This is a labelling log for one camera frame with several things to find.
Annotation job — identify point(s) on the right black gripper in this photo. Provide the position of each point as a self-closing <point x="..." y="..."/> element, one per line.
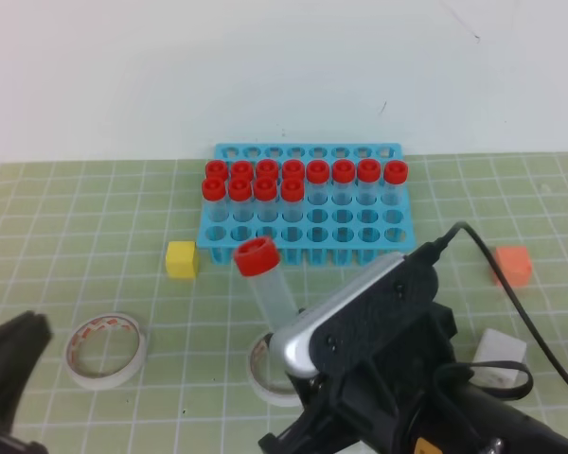
<point x="375" y="401"/>

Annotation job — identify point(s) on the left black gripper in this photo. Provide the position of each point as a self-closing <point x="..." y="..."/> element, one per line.
<point x="22" y="342"/>

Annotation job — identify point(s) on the red-capped test tube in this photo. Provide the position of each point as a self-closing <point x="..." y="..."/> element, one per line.
<point x="258" y="261"/>

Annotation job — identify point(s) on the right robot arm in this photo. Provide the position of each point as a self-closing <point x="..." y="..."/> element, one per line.
<point x="460" y="417"/>

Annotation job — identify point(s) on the blue test tube rack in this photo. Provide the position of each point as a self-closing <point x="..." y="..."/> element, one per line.
<point x="340" y="234"/>

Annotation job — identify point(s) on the front row tube four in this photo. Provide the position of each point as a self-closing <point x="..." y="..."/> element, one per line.
<point x="292" y="195"/>

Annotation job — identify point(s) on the row tube four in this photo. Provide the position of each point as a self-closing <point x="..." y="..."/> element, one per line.
<point x="292" y="195"/>
<point x="293" y="169"/>

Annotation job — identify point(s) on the back row tube eight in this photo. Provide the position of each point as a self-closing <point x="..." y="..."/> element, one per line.
<point x="395" y="175"/>

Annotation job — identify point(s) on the back row tube seven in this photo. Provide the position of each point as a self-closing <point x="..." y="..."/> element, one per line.
<point x="368" y="175"/>

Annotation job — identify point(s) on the back row tube six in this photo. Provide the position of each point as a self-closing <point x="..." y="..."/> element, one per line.
<point x="343" y="176"/>

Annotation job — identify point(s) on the back row tube five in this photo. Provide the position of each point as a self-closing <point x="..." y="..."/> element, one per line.
<point x="317" y="174"/>

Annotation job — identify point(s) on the front row tube three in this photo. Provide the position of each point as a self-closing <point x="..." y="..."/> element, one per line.
<point x="265" y="193"/>

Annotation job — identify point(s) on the row tube three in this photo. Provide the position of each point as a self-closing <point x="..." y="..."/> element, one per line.
<point x="267" y="168"/>
<point x="265" y="193"/>

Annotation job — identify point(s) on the back row tube four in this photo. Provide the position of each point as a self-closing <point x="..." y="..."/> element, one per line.
<point x="293" y="169"/>

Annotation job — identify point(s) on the front row tube two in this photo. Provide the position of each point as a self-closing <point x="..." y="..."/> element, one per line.
<point x="241" y="197"/>

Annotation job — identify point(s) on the row tube two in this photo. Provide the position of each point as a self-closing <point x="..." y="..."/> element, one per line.
<point x="241" y="197"/>
<point x="242" y="170"/>

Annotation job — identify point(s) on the back row tube three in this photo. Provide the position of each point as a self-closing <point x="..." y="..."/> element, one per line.
<point x="267" y="168"/>

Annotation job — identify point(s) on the front row tube one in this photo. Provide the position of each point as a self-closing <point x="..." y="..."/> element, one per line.
<point x="214" y="194"/>

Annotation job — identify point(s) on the row tube one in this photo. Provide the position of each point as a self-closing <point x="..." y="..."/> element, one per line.
<point x="217" y="169"/>
<point x="214" y="194"/>

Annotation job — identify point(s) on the back row tube two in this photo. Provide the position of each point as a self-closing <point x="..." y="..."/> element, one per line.
<point x="242" y="170"/>

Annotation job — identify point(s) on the back row tube one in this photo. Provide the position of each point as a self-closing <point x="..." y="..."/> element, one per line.
<point x="217" y="169"/>

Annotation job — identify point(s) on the left white tape roll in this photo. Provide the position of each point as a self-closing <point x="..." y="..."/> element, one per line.
<point x="104" y="323"/>

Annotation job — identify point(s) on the white tape roll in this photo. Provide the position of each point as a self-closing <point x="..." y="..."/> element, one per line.
<point x="104" y="323"/>
<point x="266" y="377"/>

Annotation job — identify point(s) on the centre white tape roll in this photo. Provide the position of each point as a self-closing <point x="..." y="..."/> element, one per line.
<point x="266" y="377"/>

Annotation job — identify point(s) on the white power adapter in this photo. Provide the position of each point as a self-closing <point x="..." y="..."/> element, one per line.
<point x="497" y="346"/>

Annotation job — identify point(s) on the green grid cutting mat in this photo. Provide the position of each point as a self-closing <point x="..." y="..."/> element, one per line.
<point x="81" y="239"/>

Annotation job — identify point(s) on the yellow cube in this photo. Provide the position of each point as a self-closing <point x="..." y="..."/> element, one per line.
<point x="182" y="260"/>

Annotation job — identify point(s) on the orange cube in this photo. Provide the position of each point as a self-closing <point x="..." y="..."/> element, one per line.
<point x="515" y="263"/>

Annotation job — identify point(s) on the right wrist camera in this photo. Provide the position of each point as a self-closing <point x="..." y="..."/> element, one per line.
<point x="357" y="319"/>

